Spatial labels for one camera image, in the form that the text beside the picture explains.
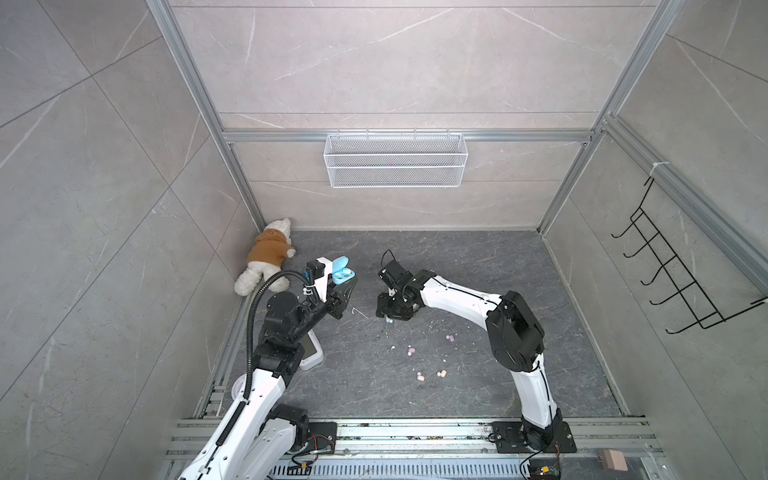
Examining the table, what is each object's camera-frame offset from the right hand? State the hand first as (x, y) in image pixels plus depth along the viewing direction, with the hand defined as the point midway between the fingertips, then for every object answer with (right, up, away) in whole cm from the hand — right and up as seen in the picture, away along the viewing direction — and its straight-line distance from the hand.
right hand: (381, 313), depth 92 cm
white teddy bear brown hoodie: (-41, +17, +12) cm, 46 cm away
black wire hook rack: (+66, +7, -33) cm, 74 cm away
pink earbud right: (+18, -16, -8) cm, 25 cm away
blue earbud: (+2, -3, +1) cm, 4 cm away
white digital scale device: (-19, -10, -8) cm, 23 cm away
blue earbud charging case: (-9, +15, -23) cm, 28 cm away
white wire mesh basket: (+2, +51, +9) cm, 52 cm away
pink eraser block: (+55, -30, -23) cm, 67 cm away
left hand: (-7, +15, -22) cm, 27 cm away
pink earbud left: (+11, -16, -9) cm, 22 cm away
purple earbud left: (+9, -10, -4) cm, 15 cm away
